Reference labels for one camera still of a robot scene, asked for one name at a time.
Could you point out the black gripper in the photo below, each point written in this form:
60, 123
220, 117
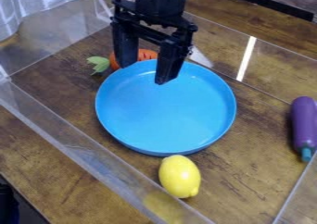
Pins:
155, 20

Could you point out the blue round tray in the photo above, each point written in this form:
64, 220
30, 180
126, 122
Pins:
161, 120

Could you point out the purple toy eggplant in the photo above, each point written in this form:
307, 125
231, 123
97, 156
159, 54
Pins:
304, 126

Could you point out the orange toy carrot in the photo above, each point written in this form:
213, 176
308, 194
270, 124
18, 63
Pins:
102, 63

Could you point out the yellow toy lemon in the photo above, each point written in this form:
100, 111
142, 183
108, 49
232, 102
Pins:
180, 176

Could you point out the clear acrylic enclosure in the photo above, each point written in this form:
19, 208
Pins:
82, 178

